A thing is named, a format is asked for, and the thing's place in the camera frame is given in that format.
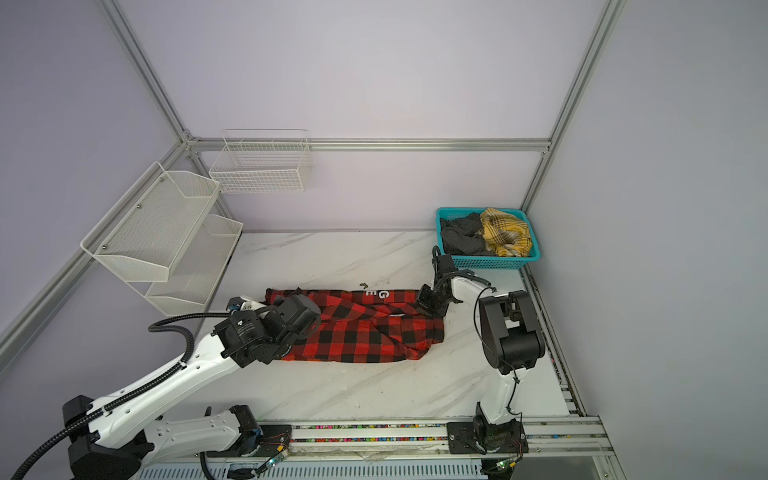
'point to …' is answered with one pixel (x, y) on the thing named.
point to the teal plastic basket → (496, 262)
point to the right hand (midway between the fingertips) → (415, 306)
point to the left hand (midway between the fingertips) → (291, 304)
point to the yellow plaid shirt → (504, 234)
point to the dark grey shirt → (461, 236)
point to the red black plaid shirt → (368, 326)
